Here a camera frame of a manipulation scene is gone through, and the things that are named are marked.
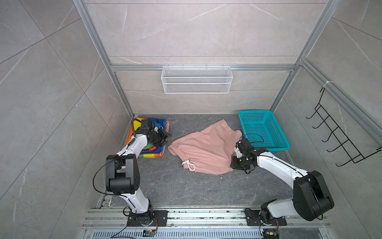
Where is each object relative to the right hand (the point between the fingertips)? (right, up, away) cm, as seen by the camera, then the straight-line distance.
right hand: (232, 164), depth 88 cm
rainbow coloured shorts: (-53, +8, +5) cm, 53 cm away
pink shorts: (-14, +7, +4) cm, 16 cm away
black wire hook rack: (+41, +12, -30) cm, 52 cm away
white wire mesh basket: (-22, +55, +12) cm, 60 cm away
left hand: (-38, +18, +3) cm, 42 cm away
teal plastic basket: (+28, +22, +23) cm, 42 cm away
